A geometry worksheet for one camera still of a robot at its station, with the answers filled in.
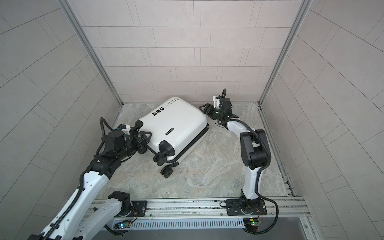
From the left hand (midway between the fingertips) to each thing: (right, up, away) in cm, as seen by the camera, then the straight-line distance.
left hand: (151, 135), depth 75 cm
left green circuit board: (-9, -38, -10) cm, 40 cm away
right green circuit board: (+49, -40, -7) cm, 63 cm away
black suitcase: (+12, +4, +3) cm, 13 cm away
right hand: (+26, +14, +17) cm, 34 cm away
